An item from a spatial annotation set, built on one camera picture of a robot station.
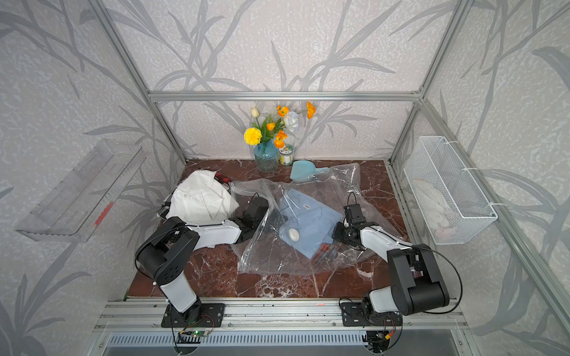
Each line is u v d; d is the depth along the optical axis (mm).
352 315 728
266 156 1089
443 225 737
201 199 909
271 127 958
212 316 732
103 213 634
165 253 474
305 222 933
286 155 1148
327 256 850
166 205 933
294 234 860
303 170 1167
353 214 734
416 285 429
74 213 633
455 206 597
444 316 583
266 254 734
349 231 690
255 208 727
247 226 709
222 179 1064
